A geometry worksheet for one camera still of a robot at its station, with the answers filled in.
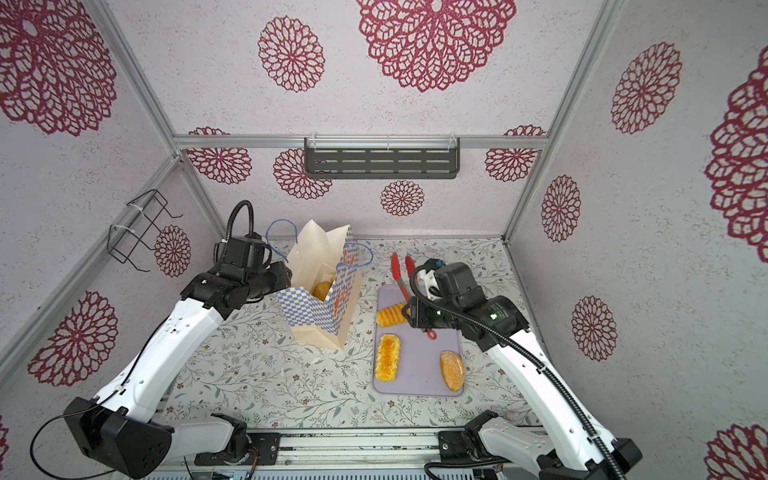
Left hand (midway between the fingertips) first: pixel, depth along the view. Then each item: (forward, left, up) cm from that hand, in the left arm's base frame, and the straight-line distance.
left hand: (284, 279), depth 78 cm
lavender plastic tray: (-11, -37, -23) cm, 45 cm away
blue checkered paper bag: (+18, -4, -11) cm, 21 cm away
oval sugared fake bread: (-18, -45, -19) cm, 52 cm away
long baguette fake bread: (+10, -5, -19) cm, 23 cm away
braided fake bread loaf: (+1, -29, -20) cm, 35 cm away
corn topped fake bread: (-14, -27, -20) cm, 36 cm away
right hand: (-11, -31, +4) cm, 34 cm away
